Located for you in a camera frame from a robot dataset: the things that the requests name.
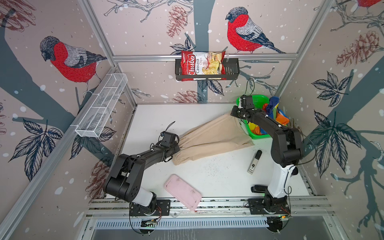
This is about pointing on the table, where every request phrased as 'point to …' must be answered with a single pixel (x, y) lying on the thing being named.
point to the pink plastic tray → (183, 191)
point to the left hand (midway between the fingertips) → (175, 147)
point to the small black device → (259, 188)
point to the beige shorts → (224, 133)
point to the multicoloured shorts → (271, 110)
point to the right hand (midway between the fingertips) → (231, 112)
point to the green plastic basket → (259, 101)
